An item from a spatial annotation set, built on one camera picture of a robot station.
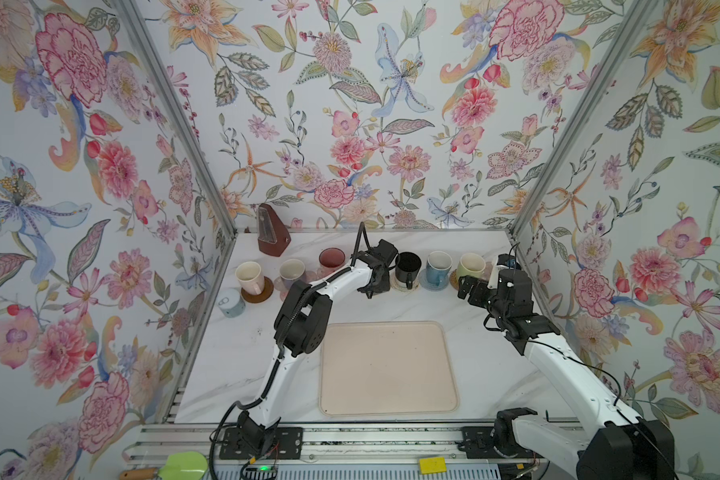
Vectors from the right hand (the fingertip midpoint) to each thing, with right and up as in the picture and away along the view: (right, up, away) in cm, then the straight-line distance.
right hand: (474, 280), depth 84 cm
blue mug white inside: (-6, +3, +14) cm, 16 cm away
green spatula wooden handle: (-74, -43, -13) cm, 87 cm away
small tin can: (-73, -8, +11) cm, 74 cm away
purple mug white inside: (-55, +2, +17) cm, 57 cm away
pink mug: (-42, +6, +16) cm, 45 cm away
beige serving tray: (-24, -25, +2) cm, 35 cm away
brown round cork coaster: (-65, -7, +15) cm, 67 cm away
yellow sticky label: (-15, -42, -14) cm, 47 cm away
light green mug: (+6, +4, +18) cm, 19 cm away
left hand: (-24, -3, +17) cm, 30 cm away
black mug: (-16, +4, +15) cm, 23 cm away
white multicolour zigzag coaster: (-18, -3, +18) cm, 25 cm away
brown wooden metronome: (-64, +14, +26) cm, 70 cm away
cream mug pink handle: (-67, 0, +12) cm, 68 cm away
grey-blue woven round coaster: (-9, -2, +22) cm, 24 cm away
